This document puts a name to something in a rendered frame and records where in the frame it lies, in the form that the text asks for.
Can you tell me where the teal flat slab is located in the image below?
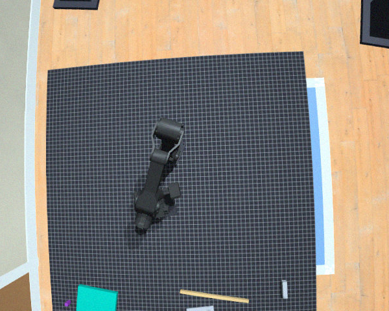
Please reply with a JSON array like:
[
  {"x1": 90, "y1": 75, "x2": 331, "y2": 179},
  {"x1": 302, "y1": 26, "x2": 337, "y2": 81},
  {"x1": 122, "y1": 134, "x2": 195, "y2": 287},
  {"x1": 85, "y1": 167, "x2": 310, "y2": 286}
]
[{"x1": 77, "y1": 284, "x2": 118, "y2": 311}]

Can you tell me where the black work mat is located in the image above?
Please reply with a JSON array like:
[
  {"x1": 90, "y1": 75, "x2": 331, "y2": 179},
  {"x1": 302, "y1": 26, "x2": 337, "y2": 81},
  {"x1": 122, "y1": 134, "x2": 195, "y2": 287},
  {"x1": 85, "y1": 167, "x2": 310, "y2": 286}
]
[{"x1": 46, "y1": 51, "x2": 316, "y2": 311}]

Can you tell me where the tan flat bar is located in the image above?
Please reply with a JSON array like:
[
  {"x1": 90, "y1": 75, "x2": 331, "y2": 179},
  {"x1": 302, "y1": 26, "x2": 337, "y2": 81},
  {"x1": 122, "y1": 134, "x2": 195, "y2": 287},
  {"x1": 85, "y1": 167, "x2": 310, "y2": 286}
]
[{"x1": 180, "y1": 289, "x2": 249, "y2": 303}]

